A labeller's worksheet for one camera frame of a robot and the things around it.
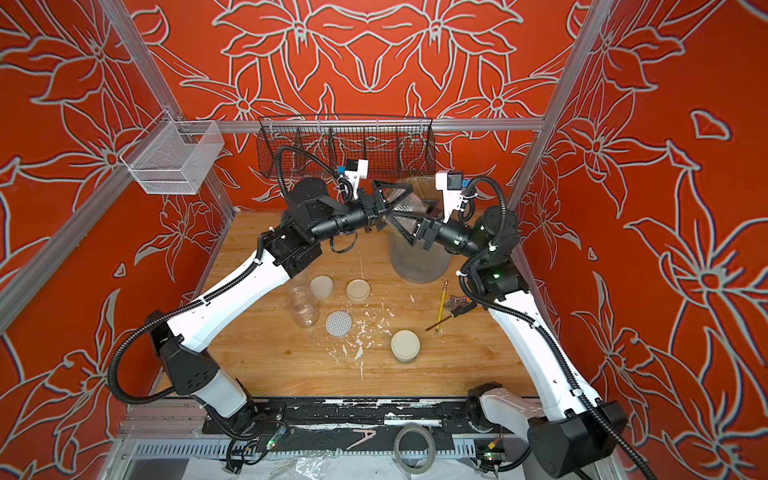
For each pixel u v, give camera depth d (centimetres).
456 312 91
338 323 88
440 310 92
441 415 74
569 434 36
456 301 95
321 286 93
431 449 67
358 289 95
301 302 87
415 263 99
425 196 60
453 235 52
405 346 78
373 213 52
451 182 50
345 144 96
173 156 92
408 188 53
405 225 54
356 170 57
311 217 49
